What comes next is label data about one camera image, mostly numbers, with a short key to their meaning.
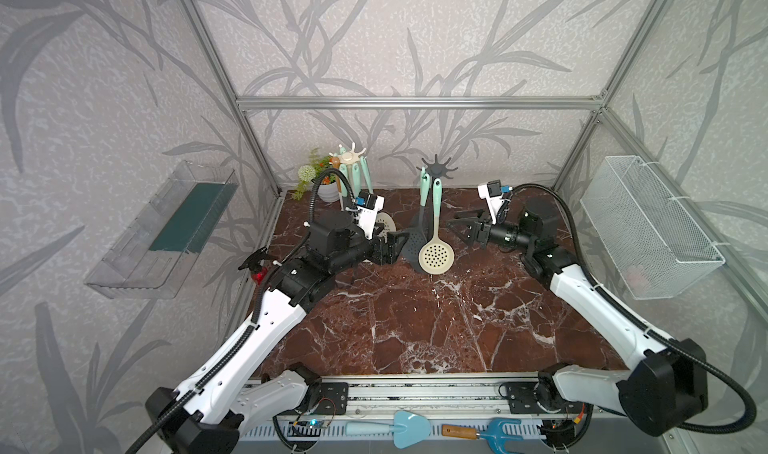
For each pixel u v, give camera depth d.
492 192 0.63
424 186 0.71
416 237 0.88
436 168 0.70
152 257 0.64
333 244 0.49
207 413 0.37
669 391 0.39
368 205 0.57
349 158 0.73
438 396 0.75
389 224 0.94
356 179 0.74
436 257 0.85
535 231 0.58
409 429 0.69
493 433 0.68
